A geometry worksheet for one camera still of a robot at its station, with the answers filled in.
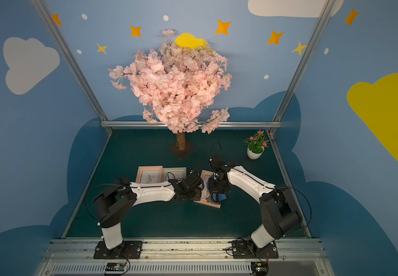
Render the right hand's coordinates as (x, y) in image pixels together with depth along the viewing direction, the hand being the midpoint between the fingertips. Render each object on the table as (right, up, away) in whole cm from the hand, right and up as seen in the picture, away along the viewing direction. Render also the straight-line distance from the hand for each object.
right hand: (216, 188), depth 88 cm
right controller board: (+18, -31, -15) cm, 39 cm away
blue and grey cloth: (-1, -3, -6) cm, 7 cm away
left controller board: (-44, -29, -16) cm, 56 cm away
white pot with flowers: (+25, +23, +13) cm, 36 cm away
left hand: (-8, -3, +3) cm, 9 cm away
